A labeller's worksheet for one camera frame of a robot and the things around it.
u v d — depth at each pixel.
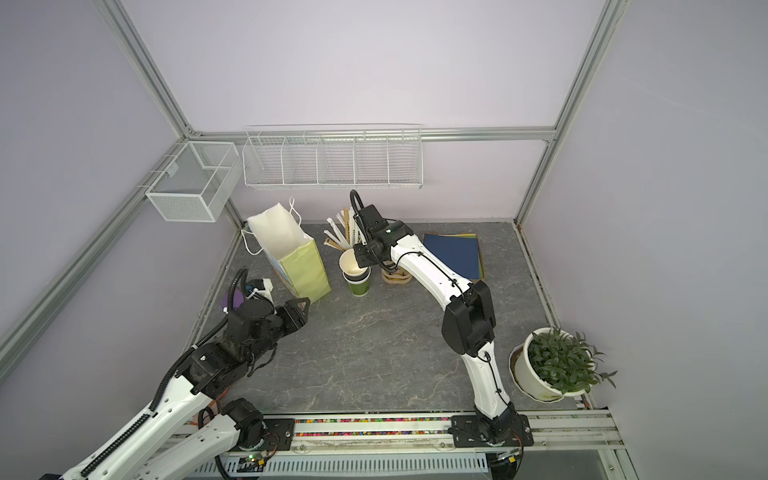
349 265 0.91
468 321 0.52
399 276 0.99
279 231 0.96
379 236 0.63
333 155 0.98
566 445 0.75
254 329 0.54
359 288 0.96
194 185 0.94
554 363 0.68
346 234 0.99
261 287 0.66
